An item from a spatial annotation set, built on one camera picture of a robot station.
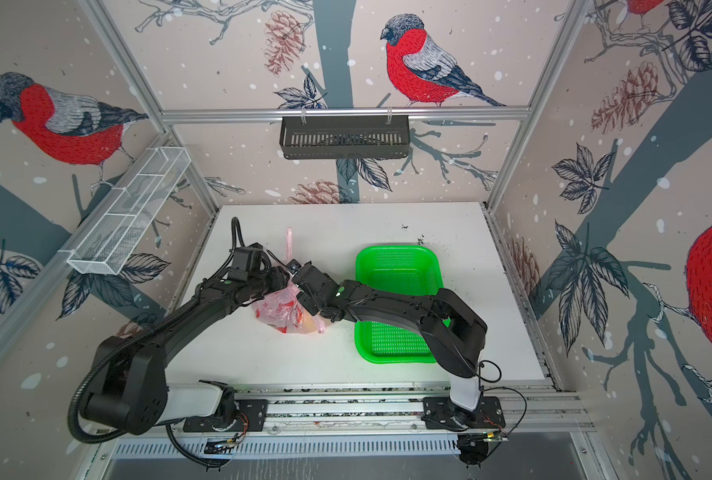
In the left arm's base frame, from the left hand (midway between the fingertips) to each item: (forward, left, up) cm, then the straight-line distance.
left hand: (282, 276), depth 88 cm
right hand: (-5, -8, -1) cm, 9 cm away
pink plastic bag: (-10, -1, -4) cm, 11 cm away
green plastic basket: (+10, -40, -13) cm, 44 cm away
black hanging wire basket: (+49, -6, +17) cm, 52 cm away
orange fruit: (-13, -9, -3) cm, 16 cm away
